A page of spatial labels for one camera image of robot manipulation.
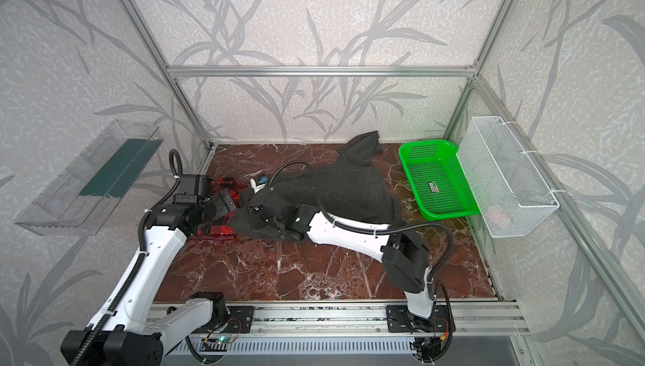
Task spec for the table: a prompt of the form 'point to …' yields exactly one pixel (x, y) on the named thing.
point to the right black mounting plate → (399, 320)
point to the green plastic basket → (439, 181)
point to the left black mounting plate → (239, 319)
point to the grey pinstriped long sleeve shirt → (353, 184)
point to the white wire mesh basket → (514, 200)
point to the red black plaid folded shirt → (233, 187)
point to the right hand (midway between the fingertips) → (253, 198)
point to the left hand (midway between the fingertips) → (224, 198)
